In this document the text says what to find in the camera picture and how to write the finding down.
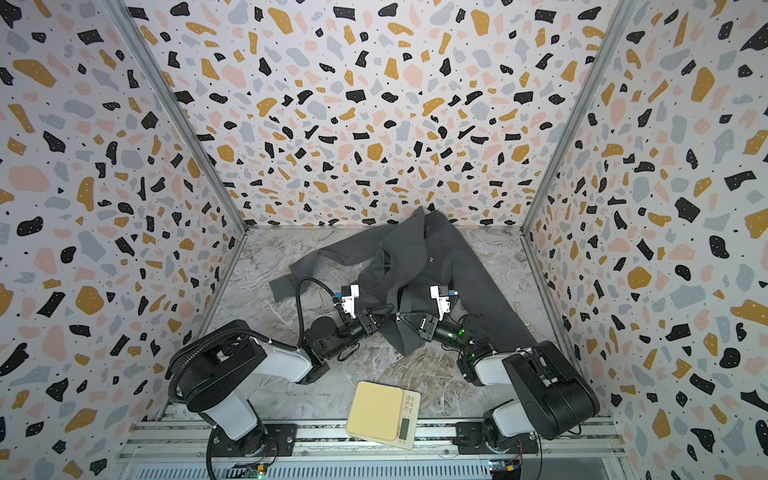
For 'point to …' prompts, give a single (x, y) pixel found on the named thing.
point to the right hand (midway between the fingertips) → (398, 317)
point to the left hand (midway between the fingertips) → (395, 307)
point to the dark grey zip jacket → (411, 271)
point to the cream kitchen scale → (384, 413)
